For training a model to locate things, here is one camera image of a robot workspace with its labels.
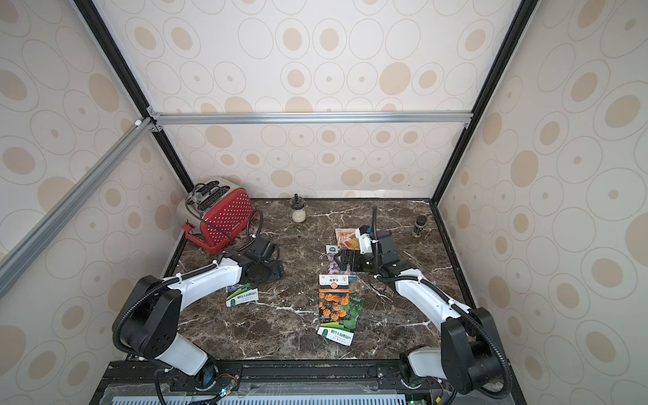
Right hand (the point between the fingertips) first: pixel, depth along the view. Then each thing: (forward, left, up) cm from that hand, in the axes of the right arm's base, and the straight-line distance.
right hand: (355, 255), depth 86 cm
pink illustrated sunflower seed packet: (+15, +3, -11) cm, 19 cm away
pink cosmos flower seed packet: (+2, +8, -12) cm, 15 cm away
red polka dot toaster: (+12, +51, +7) cm, 53 cm away
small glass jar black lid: (+26, +24, -2) cm, 35 cm away
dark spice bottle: (+20, -26, -5) cm, 33 cm away
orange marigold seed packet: (-10, +7, -13) cm, 17 cm away
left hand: (-4, +25, -7) cm, 26 cm away
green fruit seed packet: (-21, +3, -12) cm, 25 cm away
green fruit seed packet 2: (-11, +40, -11) cm, 43 cm away
